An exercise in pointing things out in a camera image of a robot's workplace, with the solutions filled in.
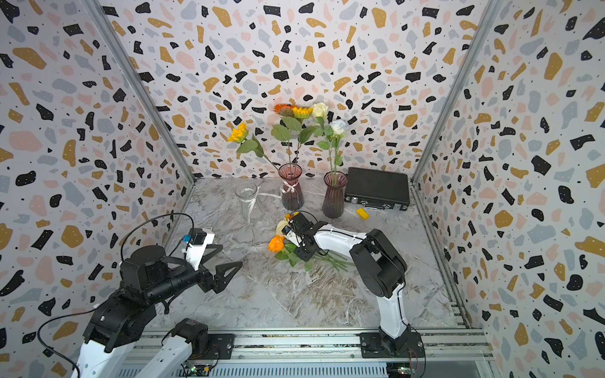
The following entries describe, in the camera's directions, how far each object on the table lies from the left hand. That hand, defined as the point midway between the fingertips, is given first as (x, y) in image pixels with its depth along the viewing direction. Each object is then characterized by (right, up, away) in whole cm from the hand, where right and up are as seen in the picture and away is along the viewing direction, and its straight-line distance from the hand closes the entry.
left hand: (232, 255), depth 62 cm
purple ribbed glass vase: (+30, +15, +47) cm, 58 cm away
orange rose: (+11, -6, +31) cm, 33 cm away
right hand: (+18, -5, +33) cm, 38 cm away
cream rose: (+8, +4, +34) cm, 35 cm away
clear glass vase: (-7, +18, +35) cm, 40 cm away
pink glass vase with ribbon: (+12, +18, +36) cm, 42 cm away
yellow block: (+44, +8, +47) cm, 65 cm away
